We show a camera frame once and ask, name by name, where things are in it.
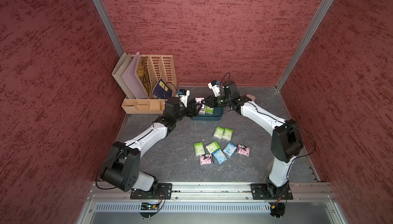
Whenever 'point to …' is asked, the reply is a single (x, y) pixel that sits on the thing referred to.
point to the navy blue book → (161, 91)
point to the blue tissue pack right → (230, 149)
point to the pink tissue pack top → (199, 99)
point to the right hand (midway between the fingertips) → (202, 104)
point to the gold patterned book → (143, 74)
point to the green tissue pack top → (202, 111)
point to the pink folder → (131, 80)
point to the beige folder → (118, 72)
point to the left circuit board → (146, 206)
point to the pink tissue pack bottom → (206, 159)
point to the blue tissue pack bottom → (219, 156)
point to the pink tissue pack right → (243, 150)
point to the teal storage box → (217, 115)
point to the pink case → (252, 97)
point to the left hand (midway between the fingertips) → (196, 106)
